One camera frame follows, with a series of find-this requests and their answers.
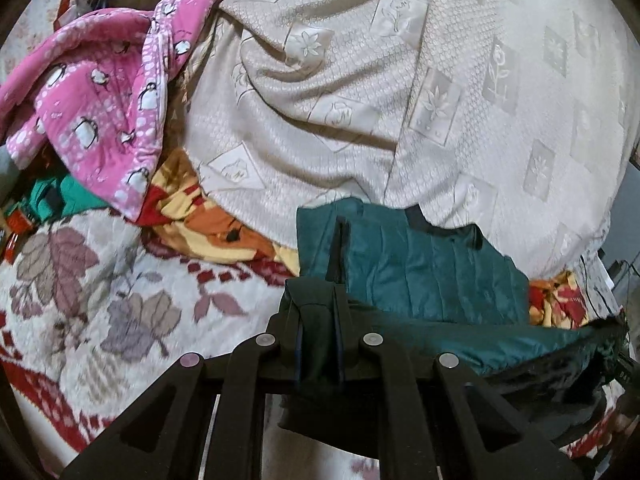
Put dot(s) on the green cloth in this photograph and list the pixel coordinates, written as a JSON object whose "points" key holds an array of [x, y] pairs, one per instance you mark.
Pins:
{"points": [[75, 197]]}

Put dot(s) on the pink penguin print blanket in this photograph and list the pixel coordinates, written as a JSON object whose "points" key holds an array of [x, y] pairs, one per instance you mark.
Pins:
{"points": [[100, 90]]}

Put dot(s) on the red yellow patterned blanket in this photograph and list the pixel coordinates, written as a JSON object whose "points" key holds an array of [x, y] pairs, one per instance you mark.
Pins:
{"points": [[210, 230]]}

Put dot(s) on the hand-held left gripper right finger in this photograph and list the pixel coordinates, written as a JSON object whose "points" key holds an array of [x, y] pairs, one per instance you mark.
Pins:
{"points": [[350, 355]]}

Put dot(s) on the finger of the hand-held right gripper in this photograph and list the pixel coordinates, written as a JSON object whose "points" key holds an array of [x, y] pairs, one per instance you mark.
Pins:
{"points": [[627, 372]]}

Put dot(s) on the dark green puffer jacket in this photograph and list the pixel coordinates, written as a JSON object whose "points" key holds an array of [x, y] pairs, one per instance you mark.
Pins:
{"points": [[425, 270]]}

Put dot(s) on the grey cloth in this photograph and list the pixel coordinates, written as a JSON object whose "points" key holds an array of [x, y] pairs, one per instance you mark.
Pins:
{"points": [[5, 170]]}

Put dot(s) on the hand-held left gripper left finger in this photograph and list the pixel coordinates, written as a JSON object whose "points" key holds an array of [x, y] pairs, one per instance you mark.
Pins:
{"points": [[292, 355]]}

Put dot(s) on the beige embossed bedspread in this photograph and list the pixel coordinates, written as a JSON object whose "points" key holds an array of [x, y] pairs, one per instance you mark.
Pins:
{"points": [[400, 60]]}

